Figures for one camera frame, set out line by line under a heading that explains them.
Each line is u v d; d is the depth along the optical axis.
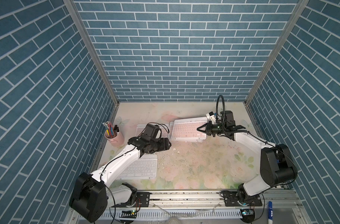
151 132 0.63
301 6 0.71
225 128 0.71
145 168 0.85
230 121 0.71
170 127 1.02
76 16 0.73
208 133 0.78
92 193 0.40
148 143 0.62
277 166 0.45
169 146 0.78
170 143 0.80
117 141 0.89
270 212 0.69
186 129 0.89
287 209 0.76
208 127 0.77
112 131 0.87
